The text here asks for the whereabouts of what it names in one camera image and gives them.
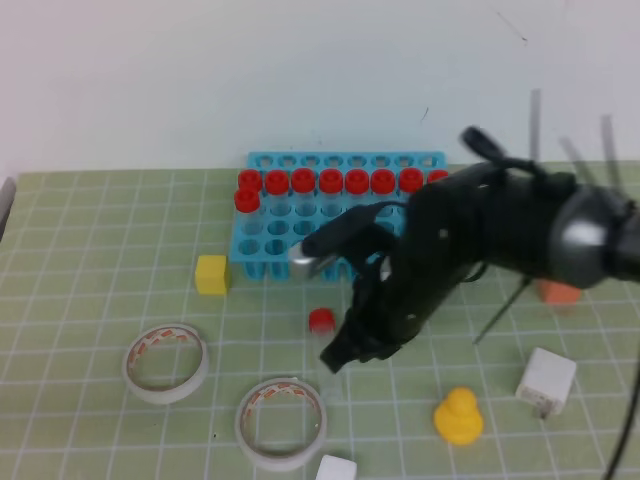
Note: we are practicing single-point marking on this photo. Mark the orange cube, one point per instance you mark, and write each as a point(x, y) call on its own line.
point(554, 293)

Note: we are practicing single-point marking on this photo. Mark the white power adapter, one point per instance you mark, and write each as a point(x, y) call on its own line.
point(546, 382)

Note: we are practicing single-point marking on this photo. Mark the red-capped tube front left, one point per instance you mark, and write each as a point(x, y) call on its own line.
point(247, 203)

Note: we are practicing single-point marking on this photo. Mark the yellow cube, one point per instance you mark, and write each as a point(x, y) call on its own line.
point(212, 275)

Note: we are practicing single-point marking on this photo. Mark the left tape roll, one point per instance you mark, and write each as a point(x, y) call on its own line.
point(166, 364)

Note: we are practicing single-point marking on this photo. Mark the blue test tube rack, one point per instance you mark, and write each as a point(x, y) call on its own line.
point(287, 223)

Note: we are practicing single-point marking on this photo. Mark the red-capped clear tube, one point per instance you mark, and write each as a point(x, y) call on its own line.
point(322, 327)

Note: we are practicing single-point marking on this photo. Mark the grey object at left edge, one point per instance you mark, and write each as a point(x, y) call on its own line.
point(7, 197)

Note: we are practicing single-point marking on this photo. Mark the red-capped tube row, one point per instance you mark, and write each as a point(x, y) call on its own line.
point(250, 179)
point(357, 186)
point(303, 182)
point(330, 184)
point(410, 180)
point(277, 185)
point(436, 175)
point(383, 184)

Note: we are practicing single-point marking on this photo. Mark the tape roll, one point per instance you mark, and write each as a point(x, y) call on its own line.
point(281, 424)
point(166, 364)

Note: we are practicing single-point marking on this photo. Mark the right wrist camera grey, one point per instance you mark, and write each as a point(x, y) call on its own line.
point(303, 267)

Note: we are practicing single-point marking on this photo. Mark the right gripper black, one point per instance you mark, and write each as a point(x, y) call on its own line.
point(478, 215)

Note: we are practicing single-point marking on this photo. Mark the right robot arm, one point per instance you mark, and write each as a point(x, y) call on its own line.
point(595, 236)

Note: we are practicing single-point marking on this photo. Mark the yellow rubber duck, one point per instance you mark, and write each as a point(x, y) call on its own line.
point(457, 419)

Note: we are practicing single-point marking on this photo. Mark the front tape roll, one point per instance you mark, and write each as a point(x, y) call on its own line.
point(281, 424)

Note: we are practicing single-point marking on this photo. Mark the white cube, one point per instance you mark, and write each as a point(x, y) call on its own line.
point(336, 468)

